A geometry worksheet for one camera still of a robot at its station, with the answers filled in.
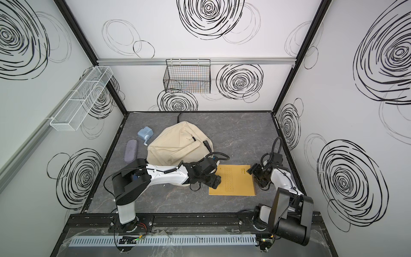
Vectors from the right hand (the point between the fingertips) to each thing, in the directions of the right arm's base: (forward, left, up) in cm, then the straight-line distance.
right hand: (250, 174), depth 87 cm
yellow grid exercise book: (-3, +8, -3) cm, 9 cm away
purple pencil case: (+12, +71, +1) cm, 72 cm away
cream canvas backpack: (+19, +41, +2) cm, 45 cm away
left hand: (-4, +19, -1) cm, 19 cm away
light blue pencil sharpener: (+24, +65, +3) cm, 70 cm away
